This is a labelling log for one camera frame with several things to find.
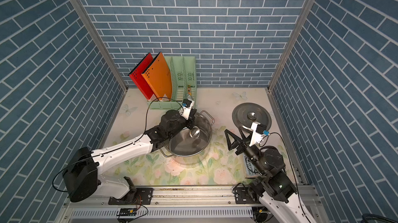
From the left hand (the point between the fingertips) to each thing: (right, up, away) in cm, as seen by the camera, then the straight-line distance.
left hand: (199, 111), depth 77 cm
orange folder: (-27, +21, +21) cm, 41 cm away
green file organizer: (-14, +26, +35) cm, 45 cm away
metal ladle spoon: (-4, -13, +11) cm, 17 cm away
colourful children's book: (+26, -30, +1) cm, 40 cm away
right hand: (+15, -7, -13) cm, 21 cm away
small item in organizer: (-10, +14, +42) cm, 45 cm away
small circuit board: (-34, -47, -5) cm, 58 cm away
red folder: (-37, +20, +11) cm, 44 cm away
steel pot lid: (+30, -5, +27) cm, 40 cm away
